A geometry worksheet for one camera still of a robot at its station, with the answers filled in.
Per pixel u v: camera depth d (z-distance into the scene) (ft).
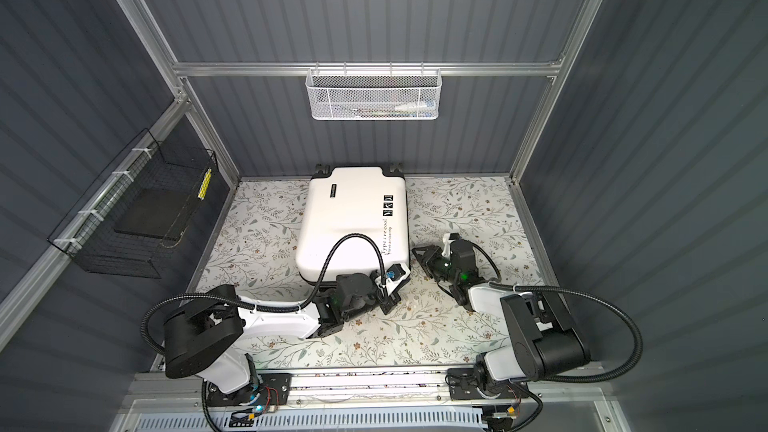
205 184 2.72
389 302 2.27
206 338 1.48
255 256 3.24
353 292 1.98
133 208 2.39
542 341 1.44
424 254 2.70
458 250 2.35
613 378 1.43
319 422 2.53
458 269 2.33
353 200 2.83
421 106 2.86
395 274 2.17
